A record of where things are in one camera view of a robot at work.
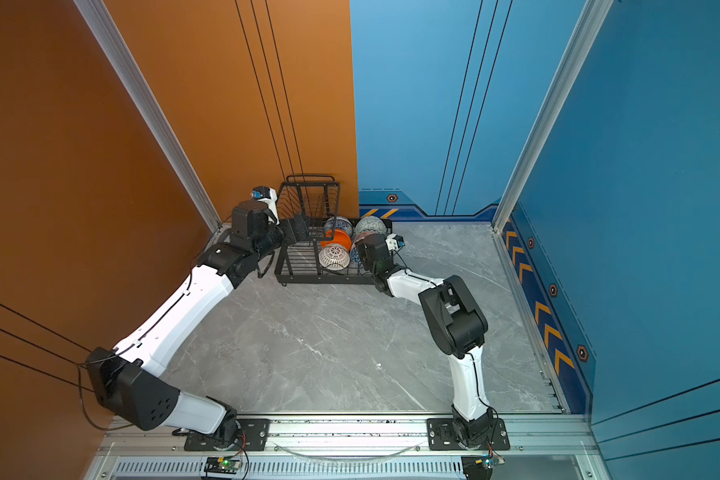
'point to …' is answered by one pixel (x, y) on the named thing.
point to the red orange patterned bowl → (361, 236)
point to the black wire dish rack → (316, 197)
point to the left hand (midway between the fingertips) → (296, 217)
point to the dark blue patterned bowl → (355, 256)
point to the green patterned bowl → (371, 223)
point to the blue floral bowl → (338, 223)
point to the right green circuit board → (490, 461)
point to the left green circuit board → (222, 465)
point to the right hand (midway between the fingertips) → (354, 237)
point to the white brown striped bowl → (334, 257)
